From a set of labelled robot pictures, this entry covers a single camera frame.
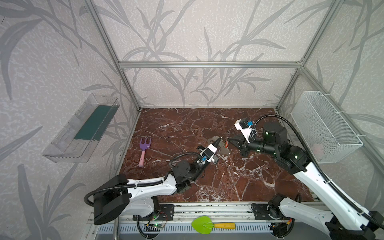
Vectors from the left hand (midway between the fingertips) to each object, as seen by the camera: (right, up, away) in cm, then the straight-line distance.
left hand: (220, 134), depth 62 cm
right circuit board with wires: (+30, -48, +10) cm, 57 cm away
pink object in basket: (+50, -8, +11) cm, 52 cm away
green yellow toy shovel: (-7, -43, +7) cm, 44 cm away
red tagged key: (+3, -5, +3) cm, 7 cm away
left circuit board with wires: (-30, -44, +9) cm, 54 cm away
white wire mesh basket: (+46, -2, 0) cm, 46 cm away
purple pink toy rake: (-46, -11, +35) cm, 59 cm away
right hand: (+4, 0, +2) cm, 5 cm away
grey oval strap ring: (+1, -9, +9) cm, 12 cm away
